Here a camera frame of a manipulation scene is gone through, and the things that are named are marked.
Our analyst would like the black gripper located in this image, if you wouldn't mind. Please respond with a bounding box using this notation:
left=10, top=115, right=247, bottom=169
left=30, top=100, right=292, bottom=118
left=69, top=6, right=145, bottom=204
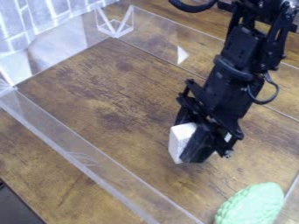
left=173, top=55, right=264, bottom=164

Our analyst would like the white foam block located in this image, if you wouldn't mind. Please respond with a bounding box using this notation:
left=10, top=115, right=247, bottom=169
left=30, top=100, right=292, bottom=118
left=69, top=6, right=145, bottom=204
left=168, top=122, right=196, bottom=164

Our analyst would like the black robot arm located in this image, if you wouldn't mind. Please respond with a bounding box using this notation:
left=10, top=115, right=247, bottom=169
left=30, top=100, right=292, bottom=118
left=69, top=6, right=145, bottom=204
left=174, top=0, right=299, bottom=163

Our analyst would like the green knitted object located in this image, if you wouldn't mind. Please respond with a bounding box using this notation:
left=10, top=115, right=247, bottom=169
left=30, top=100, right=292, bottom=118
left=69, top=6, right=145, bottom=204
left=213, top=182, right=284, bottom=224

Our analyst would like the thin black wire loop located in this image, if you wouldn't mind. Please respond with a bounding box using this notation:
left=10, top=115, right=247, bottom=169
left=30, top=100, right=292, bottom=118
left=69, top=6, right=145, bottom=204
left=245, top=73, right=280, bottom=106

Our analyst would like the clear acrylic enclosure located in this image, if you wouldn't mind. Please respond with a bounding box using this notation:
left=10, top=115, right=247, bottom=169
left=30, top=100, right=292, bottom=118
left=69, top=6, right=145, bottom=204
left=0, top=0, right=299, bottom=224

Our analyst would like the black braided cable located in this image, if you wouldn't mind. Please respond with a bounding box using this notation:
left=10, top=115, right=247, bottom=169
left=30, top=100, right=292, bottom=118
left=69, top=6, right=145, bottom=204
left=166, top=0, right=220, bottom=14

